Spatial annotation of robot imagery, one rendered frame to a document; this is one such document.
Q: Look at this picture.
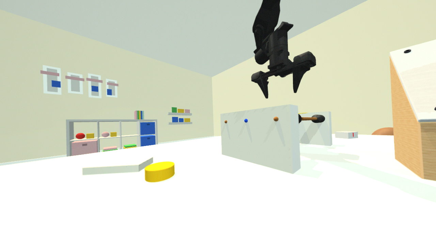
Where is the white rectangular block with red arrow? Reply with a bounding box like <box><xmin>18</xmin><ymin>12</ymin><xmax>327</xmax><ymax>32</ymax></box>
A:
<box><xmin>335</xmin><ymin>131</ymin><xmax>358</xmax><ymax>139</ymax></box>

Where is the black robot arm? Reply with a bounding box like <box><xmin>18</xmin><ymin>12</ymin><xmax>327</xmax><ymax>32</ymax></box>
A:
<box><xmin>252</xmin><ymin>0</ymin><xmax>293</xmax><ymax>78</ymax></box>

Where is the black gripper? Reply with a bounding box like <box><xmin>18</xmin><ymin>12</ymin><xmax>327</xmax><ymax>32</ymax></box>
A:
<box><xmin>251</xmin><ymin>45</ymin><xmax>316</xmax><ymax>99</ymax></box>

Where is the yellow short cylinder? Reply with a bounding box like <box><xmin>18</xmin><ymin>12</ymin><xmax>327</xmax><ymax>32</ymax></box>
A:
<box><xmin>145</xmin><ymin>161</ymin><xmax>175</xmax><ymax>182</ymax></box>

